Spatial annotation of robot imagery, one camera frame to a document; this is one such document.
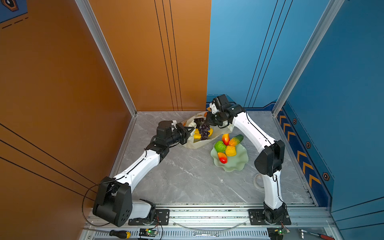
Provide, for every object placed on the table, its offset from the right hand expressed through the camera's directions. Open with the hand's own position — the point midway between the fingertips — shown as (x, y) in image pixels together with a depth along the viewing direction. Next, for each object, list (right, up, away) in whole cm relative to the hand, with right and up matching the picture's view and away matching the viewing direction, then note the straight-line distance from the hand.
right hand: (203, 121), depth 87 cm
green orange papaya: (+20, -11, +4) cm, 24 cm away
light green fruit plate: (+20, -26, +5) cm, 33 cm away
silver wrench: (-5, -54, -18) cm, 57 cm away
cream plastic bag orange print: (+10, -7, +12) cm, 17 cm away
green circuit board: (-27, -54, -17) cm, 62 cm away
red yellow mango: (+15, -11, +6) cm, 19 cm away
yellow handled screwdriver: (-38, -52, -20) cm, 68 cm away
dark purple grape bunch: (0, -5, 0) cm, 5 cm away
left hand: (-4, -2, -10) cm, 11 cm away
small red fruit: (+12, -22, +2) cm, 25 cm away
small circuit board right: (+36, -53, -18) cm, 66 cm away
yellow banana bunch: (-3, -9, +10) cm, 14 cm away
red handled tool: (+52, -52, -20) cm, 77 cm away
